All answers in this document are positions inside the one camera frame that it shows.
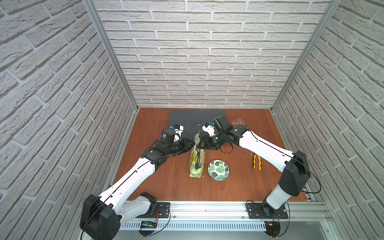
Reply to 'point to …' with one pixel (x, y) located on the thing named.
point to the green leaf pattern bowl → (218, 170)
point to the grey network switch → (193, 120)
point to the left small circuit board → (148, 224)
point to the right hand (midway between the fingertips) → (196, 150)
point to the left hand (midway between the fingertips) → (194, 139)
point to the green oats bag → (197, 159)
